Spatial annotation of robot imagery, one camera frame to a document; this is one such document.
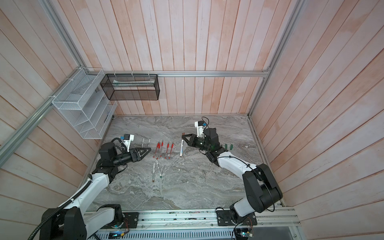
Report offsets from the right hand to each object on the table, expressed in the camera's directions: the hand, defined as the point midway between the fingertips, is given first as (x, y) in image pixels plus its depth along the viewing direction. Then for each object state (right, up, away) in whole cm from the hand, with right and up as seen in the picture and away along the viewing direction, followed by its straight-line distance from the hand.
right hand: (182, 136), depth 82 cm
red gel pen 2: (-15, -8, +19) cm, 26 cm away
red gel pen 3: (-11, -8, +19) cm, 24 cm away
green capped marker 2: (-13, -24, +6) cm, 28 cm away
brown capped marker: (0, -5, 0) cm, 5 cm away
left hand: (-18, -8, -4) cm, 20 cm away
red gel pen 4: (-8, -7, +21) cm, 24 cm away
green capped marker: (-25, -5, +22) cm, 33 cm away
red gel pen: (-17, -11, +17) cm, 26 cm away
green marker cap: (+33, -8, +19) cm, 39 cm away
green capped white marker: (-29, -6, +21) cm, 36 cm away
